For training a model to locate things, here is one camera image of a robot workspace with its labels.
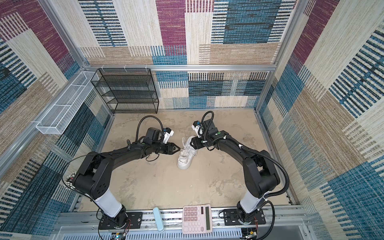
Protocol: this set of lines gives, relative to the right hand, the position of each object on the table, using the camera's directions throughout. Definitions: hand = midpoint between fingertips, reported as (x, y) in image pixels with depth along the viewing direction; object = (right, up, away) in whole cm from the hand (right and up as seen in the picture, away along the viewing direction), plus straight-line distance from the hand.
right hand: (195, 143), depth 89 cm
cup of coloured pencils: (-57, -14, -21) cm, 62 cm away
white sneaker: (-4, -7, 0) cm, 8 cm away
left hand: (-10, -2, +1) cm, 10 cm away
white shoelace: (-6, -4, +2) cm, 7 cm away
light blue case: (-18, -33, -17) cm, 42 cm away
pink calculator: (+1, -34, -17) cm, 38 cm away
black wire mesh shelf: (-49, +36, +22) cm, 65 cm away
